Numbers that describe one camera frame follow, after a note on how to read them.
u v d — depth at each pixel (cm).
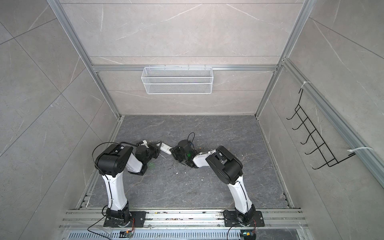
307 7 69
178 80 101
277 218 75
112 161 54
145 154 82
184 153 78
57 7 68
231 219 73
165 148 96
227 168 55
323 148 64
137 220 73
